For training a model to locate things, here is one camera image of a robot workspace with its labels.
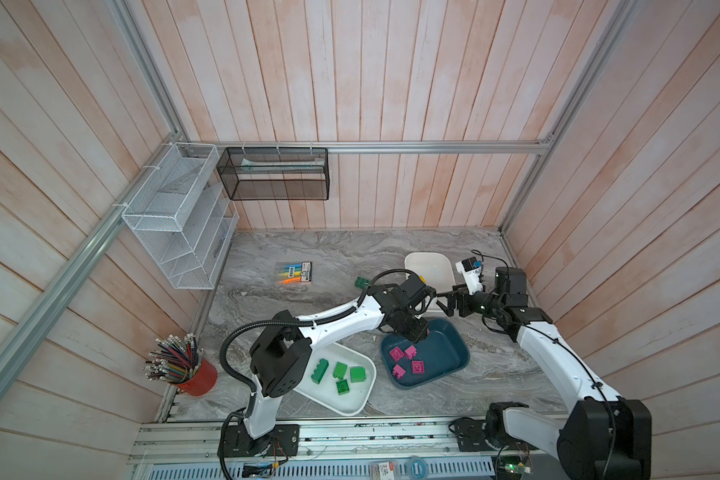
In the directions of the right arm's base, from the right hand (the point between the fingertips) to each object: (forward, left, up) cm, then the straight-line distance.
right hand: (444, 290), depth 83 cm
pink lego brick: (-17, +7, -14) cm, 23 cm away
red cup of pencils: (-21, +71, -4) cm, 74 cm away
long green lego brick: (-19, +35, -13) cm, 42 cm away
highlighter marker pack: (+15, +48, -14) cm, 52 cm away
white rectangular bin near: (-24, +33, -15) cm, 44 cm away
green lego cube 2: (-20, +25, -13) cm, 34 cm away
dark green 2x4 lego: (+11, +24, -12) cm, 29 cm away
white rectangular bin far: (+18, -3, -15) cm, 24 cm away
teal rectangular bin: (-16, +10, -14) cm, 24 cm away
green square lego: (-23, +29, -13) cm, 39 cm away
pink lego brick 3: (-13, +9, -13) cm, 21 cm away
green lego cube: (-18, +30, -14) cm, 38 cm away
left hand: (-12, +8, -6) cm, 16 cm away
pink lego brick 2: (-19, +13, -13) cm, 26 cm away
